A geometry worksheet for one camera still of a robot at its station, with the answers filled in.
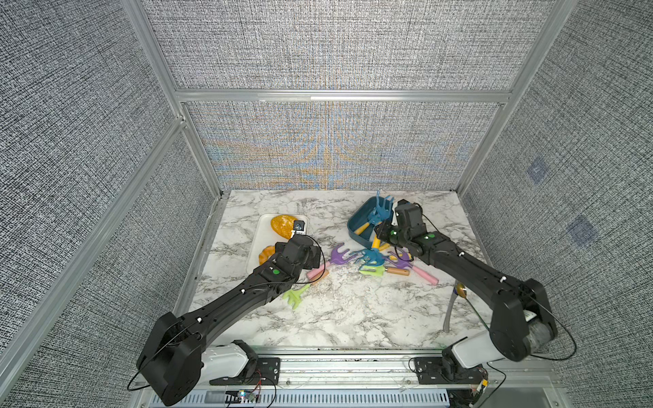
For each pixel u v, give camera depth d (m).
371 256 0.97
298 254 0.60
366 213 1.10
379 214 0.87
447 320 0.83
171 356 0.40
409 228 0.65
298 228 0.70
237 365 0.61
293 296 0.87
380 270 0.94
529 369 0.75
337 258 0.97
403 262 0.95
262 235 1.02
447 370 0.65
